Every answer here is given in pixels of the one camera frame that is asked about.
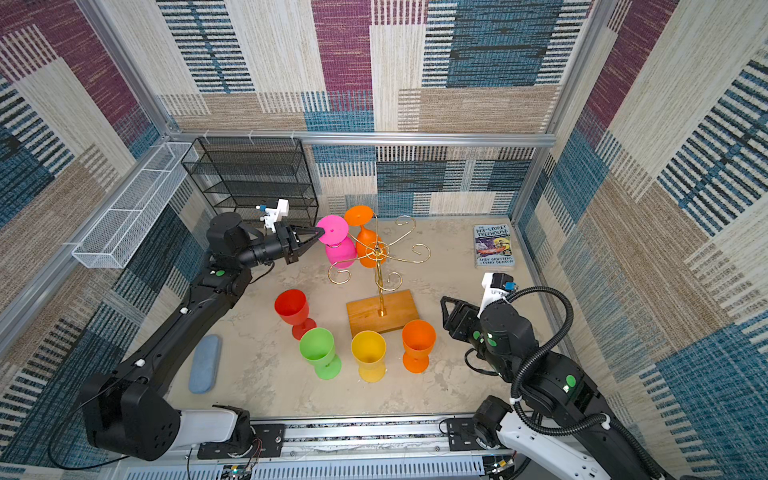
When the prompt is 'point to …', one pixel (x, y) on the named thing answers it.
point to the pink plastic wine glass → (340, 248)
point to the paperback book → (492, 246)
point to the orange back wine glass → (370, 249)
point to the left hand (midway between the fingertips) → (324, 229)
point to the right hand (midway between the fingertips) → (450, 310)
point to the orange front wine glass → (418, 340)
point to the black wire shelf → (244, 175)
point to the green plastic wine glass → (317, 346)
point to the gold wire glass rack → (389, 229)
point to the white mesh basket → (115, 238)
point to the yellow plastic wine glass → (369, 350)
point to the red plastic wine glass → (292, 306)
